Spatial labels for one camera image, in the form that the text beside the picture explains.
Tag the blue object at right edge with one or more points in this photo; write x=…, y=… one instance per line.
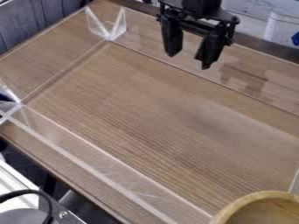
x=295, y=39

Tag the white container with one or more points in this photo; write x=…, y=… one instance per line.
x=282, y=26

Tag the clear acrylic front wall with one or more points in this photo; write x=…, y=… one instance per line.
x=132, y=197

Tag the clear acrylic corner bracket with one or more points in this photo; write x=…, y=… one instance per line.
x=107, y=30

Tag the brown wooden bowl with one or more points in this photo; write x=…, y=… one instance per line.
x=268, y=207

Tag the grey metal bracket with screw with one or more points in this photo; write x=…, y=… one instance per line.
x=61, y=214

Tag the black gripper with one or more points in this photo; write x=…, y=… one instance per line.
x=203, y=18

